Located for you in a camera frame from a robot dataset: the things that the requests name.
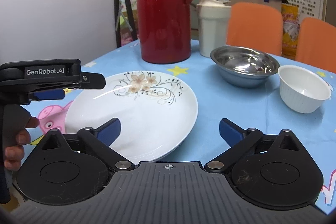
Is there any right orange chair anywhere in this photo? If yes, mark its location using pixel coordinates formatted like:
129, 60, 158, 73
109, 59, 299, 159
295, 17, 336, 73

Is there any red thermos jug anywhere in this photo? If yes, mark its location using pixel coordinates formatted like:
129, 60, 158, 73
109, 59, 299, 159
137, 0, 193, 64

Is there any stainless steel bowl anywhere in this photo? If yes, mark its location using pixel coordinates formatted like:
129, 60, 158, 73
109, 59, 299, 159
210, 46, 280, 88

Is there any yellow snack bag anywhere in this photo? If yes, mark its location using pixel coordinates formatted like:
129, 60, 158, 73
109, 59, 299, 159
281, 4, 299, 60

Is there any left orange chair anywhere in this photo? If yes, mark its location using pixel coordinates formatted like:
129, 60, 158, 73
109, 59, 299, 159
227, 2, 283, 56

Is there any white floral plate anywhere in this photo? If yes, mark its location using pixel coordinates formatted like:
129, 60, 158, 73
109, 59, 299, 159
65, 71, 198, 164

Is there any blue cartoon tablecloth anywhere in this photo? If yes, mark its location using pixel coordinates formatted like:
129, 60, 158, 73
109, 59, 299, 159
27, 40, 335, 213

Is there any white ribbed bowl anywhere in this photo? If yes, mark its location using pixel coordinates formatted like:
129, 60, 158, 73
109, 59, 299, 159
278, 65, 331, 114

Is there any orange chair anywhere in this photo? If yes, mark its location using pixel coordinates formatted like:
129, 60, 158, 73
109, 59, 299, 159
295, 17, 336, 73
227, 2, 283, 56

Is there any white lidded tumbler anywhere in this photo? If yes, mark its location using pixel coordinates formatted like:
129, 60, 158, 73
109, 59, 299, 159
197, 0, 231, 57

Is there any person's left hand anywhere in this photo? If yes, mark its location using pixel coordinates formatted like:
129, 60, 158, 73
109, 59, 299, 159
4, 117, 39, 171

